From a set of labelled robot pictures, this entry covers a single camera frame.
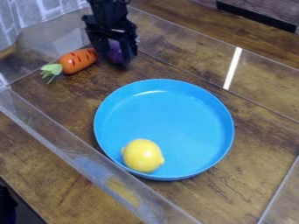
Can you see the clear acrylic enclosure wall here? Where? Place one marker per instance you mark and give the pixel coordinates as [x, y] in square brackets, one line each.
[64, 176]

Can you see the orange toy carrot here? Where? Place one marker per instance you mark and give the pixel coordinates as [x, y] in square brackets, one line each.
[71, 63]

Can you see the yellow toy lemon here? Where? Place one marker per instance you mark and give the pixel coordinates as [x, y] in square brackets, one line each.
[141, 155]

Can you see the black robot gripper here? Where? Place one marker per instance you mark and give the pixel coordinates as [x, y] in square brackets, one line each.
[105, 23]

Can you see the purple toy eggplant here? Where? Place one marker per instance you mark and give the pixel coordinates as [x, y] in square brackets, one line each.
[115, 53]

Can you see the blue round plastic tray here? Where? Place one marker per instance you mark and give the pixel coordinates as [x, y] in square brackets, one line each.
[177, 115]

